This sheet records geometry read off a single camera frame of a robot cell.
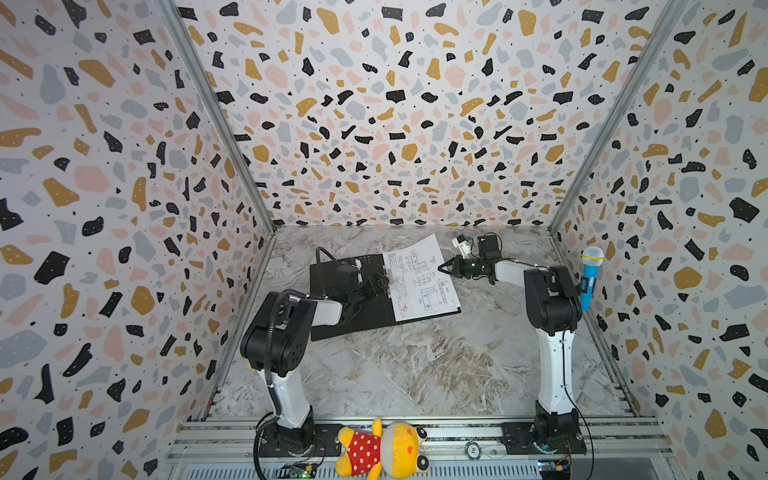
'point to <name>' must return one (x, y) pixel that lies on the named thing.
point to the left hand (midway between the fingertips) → (381, 279)
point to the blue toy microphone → (592, 257)
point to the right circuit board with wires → (560, 469)
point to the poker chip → (473, 451)
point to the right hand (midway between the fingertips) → (436, 262)
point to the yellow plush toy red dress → (392, 452)
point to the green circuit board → (303, 471)
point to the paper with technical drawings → (419, 286)
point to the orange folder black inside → (361, 315)
